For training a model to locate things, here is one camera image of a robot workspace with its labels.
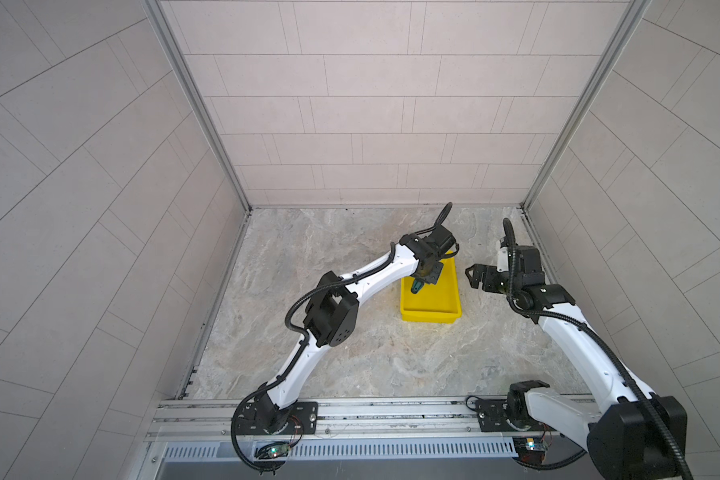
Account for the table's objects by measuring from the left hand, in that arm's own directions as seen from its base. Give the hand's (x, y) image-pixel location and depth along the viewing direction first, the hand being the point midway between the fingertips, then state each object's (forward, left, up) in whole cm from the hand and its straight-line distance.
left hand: (436, 271), depth 90 cm
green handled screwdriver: (-6, +7, +2) cm, 9 cm away
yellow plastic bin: (-7, -1, -7) cm, 10 cm away
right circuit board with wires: (-43, -18, -7) cm, 47 cm away
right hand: (-3, -12, +6) cm, 13 cm away
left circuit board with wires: (-44, +41, -4) cm, 60 cm away
